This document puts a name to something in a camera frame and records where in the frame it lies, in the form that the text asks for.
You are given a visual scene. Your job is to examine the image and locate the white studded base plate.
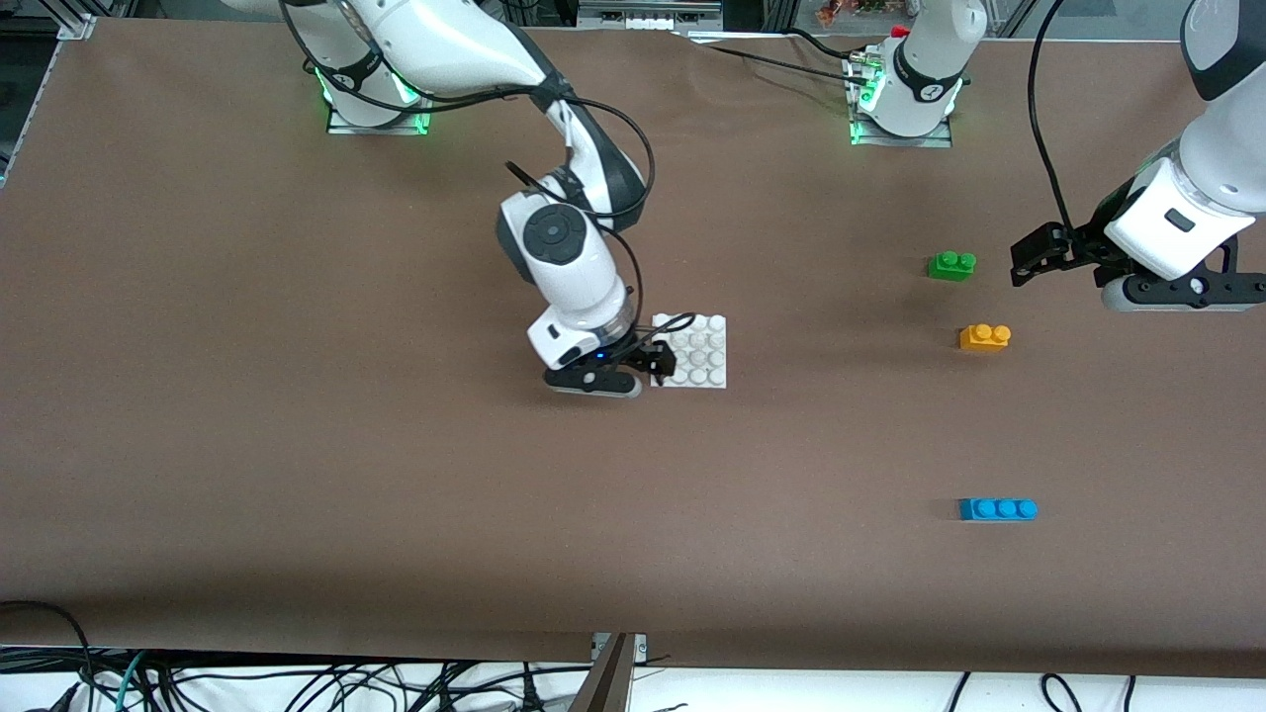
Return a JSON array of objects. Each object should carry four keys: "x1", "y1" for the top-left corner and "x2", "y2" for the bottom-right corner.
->
[{"x1": 650, "y1": 313, "x2": 729, "y2": 390}]

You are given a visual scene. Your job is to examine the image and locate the blue toy block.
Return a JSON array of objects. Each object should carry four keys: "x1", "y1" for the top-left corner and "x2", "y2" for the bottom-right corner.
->
[{"x1": 957, "y1": 497, "x2": 1040, "y2": 523}]

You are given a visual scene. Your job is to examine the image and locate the brown table cover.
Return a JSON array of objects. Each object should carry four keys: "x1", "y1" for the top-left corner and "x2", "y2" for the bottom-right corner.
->
[{"x1": 0, "y1": 18, "x2": 1266, "y2": 681}]

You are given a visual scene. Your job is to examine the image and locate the orange background clutter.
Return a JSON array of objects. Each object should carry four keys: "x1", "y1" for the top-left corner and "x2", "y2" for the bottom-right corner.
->
[{"x1": 816, "y1": 0, "x2": 891, "y2": 26}]

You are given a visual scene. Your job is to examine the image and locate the white power strip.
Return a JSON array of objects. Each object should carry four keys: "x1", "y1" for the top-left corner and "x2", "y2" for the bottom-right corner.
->
[{"x1": 577, "y1": 0, "x2": 725, "y2": 32}]

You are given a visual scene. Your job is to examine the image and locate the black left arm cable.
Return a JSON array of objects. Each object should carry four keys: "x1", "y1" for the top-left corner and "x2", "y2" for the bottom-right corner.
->
[{"x1": 1026, "y1": 0, "x2": 1077, "y2": 233}]

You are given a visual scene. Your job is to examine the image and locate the short black table cable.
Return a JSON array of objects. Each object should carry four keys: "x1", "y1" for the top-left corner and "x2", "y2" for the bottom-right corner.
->
[{"x1": 786, "y1": 27, "x2": 867, "y2": 62}]

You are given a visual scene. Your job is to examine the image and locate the long black table cable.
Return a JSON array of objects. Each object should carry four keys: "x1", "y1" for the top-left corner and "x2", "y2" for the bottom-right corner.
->
[{"x1": 680, "y1": 36, "x2": 879, "y2": 88}]

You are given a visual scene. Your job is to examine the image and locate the dark frame beam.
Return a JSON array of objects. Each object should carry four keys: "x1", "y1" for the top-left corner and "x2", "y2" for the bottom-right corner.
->
[{"x1": 567, "y1": 634, "x2": 636, "y2": 712}]

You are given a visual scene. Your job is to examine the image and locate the curled black floor cable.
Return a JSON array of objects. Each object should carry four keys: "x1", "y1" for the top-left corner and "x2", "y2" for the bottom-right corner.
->
[{"x1": 1040, "y1": 672, "x2": 1087, "y2": 712}]

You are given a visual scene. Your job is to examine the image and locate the black floor cable tangle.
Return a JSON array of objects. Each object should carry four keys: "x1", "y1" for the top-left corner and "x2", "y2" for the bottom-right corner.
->
[{"x1": 148, "y1": 656, "x2": 594, "y2": 712}]

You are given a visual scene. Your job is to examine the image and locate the teal floor cable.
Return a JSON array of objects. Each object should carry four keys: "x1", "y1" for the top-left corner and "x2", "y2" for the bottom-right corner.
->
[{"x1": 112, "y1": 650, "x2": 150, "y2": 712}]

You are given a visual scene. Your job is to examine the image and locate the black looped floor cable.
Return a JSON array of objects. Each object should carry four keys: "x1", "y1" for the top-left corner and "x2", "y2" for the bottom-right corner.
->
[{"x1": 0, "y1": 599, "x2": 96, "y2": 712}]

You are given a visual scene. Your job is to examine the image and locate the aluminium frame rail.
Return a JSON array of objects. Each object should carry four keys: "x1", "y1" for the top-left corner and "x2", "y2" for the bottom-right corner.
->
[{"x1": 0, "y1": 10, "x2": 100, "y2": 189}]

